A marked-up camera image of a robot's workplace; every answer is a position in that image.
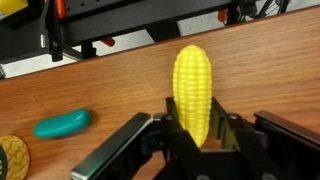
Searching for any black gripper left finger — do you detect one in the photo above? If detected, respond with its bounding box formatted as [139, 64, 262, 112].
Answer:
[70, 97, 201, 180]

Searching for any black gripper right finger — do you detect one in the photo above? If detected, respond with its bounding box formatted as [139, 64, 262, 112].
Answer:
[209, 96, 320, 180]

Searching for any yellow toy corn cob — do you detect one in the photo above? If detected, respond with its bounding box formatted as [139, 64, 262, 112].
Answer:
[172, 44, 213, 149]

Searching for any teal toy cucumber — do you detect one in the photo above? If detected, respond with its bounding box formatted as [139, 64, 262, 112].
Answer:
[33, 108, 93, 140]

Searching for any yellow green corn can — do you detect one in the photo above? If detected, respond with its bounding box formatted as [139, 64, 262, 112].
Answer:
[0, 134, 31, 180]

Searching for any black clamp orange grip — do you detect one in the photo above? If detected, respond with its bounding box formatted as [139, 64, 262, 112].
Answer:
[39, 0, 117, 63]
[216, 0, 249, 26]

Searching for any yellow emergency stop button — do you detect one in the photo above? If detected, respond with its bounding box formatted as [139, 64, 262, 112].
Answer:
[0, 0, 29, 16]

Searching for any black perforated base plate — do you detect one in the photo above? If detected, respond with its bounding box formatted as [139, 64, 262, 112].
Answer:
[0, 0, 241, 65]

